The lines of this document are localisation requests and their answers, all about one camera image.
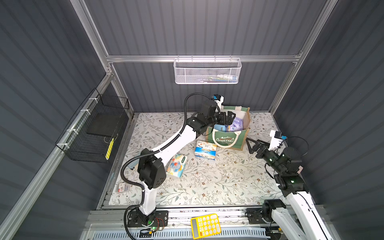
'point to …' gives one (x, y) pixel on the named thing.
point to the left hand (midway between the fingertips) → (232, 116)
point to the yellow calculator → (205, 225)
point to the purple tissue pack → (237, 124)
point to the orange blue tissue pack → (205, 149)
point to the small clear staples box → (123, 187)
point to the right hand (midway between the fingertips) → (255, 140)
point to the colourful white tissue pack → (177, 165)
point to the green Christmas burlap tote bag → (235, 135)
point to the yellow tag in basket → (109, 149)
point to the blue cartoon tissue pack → (219, 127)
